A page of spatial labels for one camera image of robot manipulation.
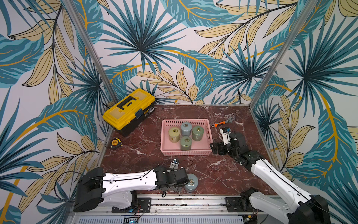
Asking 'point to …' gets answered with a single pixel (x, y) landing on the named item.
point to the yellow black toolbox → (125, 115)
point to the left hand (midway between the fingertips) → (171, 183)
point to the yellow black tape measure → (116, 143)
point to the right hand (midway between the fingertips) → (217, 143)
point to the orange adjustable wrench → (229, 120)
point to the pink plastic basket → (168, 148)
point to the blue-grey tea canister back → (186, 129)
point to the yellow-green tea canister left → (174, 134)
